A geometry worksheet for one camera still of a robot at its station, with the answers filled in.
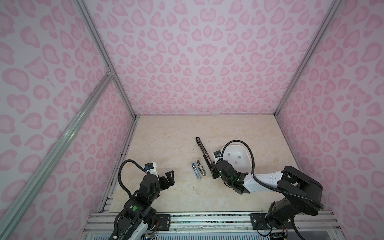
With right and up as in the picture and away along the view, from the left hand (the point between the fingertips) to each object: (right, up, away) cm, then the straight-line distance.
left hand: (168, 172), depth 79 cm
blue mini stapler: (+15, -3, +11) cm, 19 cm away
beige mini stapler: (+17, -1, +11) cm, 21 cm away
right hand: (+24, +3, +9) cm, 26 cm away
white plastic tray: (+42, +5, +18) cm, 46 cm away
